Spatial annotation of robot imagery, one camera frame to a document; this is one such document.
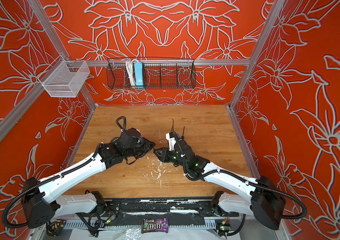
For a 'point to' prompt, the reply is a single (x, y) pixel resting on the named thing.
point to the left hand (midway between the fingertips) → (156, 144)
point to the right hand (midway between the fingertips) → (151, 152)
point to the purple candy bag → (160, 225)
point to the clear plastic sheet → (129, 233)
